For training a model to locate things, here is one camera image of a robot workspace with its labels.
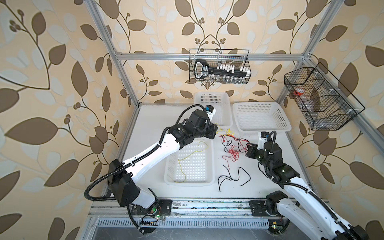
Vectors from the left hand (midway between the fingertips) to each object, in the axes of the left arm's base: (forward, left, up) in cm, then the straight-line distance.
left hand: (218, 125), depth 72 cm
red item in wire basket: (+21, -45, +5) cm, 49 cm away
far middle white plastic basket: (+43, -7, -26) cm, 51 cm away
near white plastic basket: (-9, +13, -29) cm, 33 cm away
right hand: (-3, -18, -13) cm, 23 cm away
